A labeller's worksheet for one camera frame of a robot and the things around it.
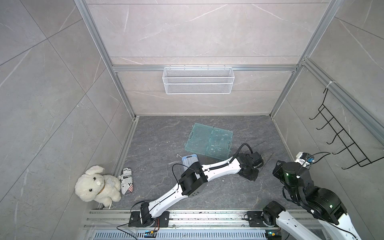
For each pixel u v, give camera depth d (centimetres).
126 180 84
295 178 44
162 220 73
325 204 40
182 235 70
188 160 93
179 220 75
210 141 104
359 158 59
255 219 73
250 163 69
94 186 68
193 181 57
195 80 101
